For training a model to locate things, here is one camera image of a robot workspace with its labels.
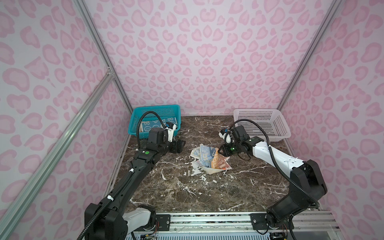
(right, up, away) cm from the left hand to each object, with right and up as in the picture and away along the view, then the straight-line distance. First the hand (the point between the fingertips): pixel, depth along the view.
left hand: (179, 138), depth 79 cm
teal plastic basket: (-14, +18, +36) cm, 43 cm away
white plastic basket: (+66, +12, +33) cm, 75 cm away
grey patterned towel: (+17, -14, +11) cm, 25 cm away
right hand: (+23, -6, +7) cm, 25 cm away
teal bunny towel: (-28, +7, +30) cm, 42 cm away
